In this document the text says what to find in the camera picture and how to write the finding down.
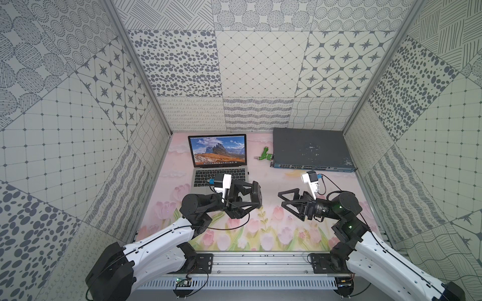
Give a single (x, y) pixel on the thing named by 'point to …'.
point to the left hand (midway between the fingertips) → (256, 189)
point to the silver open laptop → (213, 154)
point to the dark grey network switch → (312, 148)
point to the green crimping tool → (264, 155)
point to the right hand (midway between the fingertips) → (280, 200)
